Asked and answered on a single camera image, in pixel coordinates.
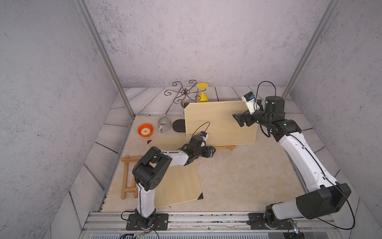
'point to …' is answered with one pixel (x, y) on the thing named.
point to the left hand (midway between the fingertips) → (214, 149)
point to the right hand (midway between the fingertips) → (242, 108)
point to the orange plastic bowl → (150, 127)
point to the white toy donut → (145, 131)
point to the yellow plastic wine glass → (202, 97)
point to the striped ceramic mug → (164, 124)
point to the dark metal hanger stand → (186, 91)
